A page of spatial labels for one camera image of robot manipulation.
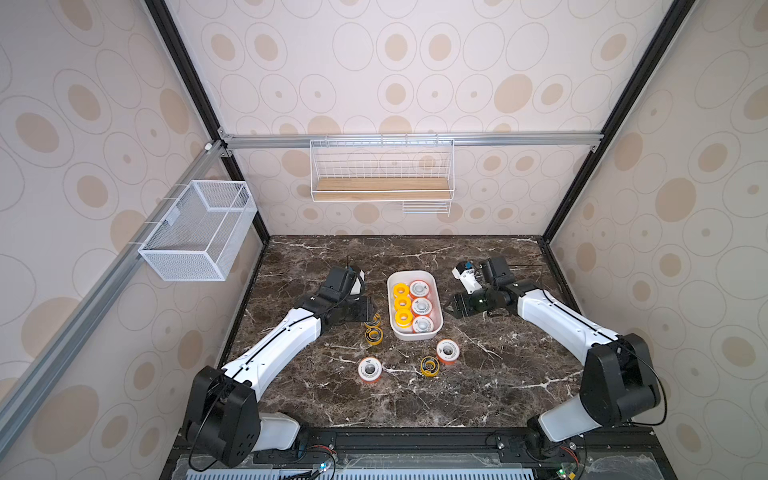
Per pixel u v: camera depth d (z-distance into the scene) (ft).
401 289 3.38
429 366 2.83
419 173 3.24
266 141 2.94
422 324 3.10
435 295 3.16
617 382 1.42
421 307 3.21
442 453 2.39
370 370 2.81
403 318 3.13
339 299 2.10
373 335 3.03
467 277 2.62
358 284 2.21
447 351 2.93
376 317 3.17
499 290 2.20
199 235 3.55
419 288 3.38
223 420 1.32
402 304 3.22
